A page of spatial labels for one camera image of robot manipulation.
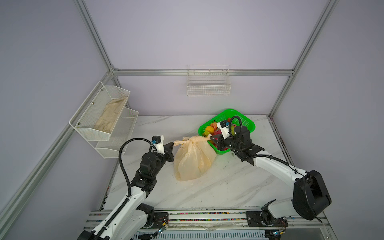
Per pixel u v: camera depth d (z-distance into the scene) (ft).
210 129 3.17
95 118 2.57
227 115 3.72
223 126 2.31
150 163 1.86
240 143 2.09
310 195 1.39
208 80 3.10
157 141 2.09
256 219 2.40
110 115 2.63
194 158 2.46
